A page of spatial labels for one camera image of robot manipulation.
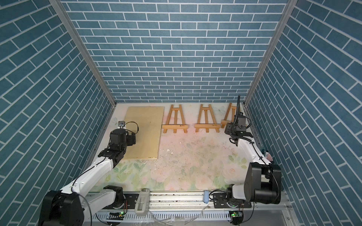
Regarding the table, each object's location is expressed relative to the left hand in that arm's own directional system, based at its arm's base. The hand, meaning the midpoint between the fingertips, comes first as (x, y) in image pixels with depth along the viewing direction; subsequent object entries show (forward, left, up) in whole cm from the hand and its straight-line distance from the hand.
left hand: (129, 132), depth 85 cm
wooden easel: (+20, -27, -13) cm, 36 cm away
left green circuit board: (-40, +1, -17) cm, 44 cm away
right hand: (+5, -66, 0) cm, 66 cm away
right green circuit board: (-40, -62, -15) cm, 75 cm away
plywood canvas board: (+17, -8, -11) cm, 22 cm away
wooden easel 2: (+19, -65, -12) cm, 68 cm away
